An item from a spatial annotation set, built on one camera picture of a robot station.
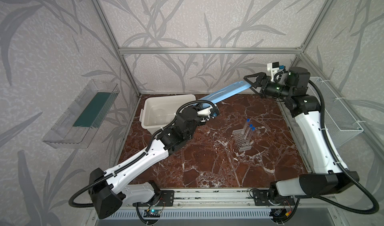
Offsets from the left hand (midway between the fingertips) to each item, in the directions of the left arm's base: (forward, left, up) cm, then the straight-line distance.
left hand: (202, 98), depth 69 cm
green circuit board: (-42, +24, -37) cm, 61 cm away
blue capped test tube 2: (+7, -34, -36) cm, 50 cm away
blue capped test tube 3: (0, -33, -35) cm, 48 cm away
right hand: (+4, -20, +9) cm, 22 cm away
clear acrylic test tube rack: (-5, -25, -34) cm, 43 cm away
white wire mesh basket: (-14, -57, 0) cm, 59 cm away
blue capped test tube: (+13, -34, -39) cm, 53 cm away
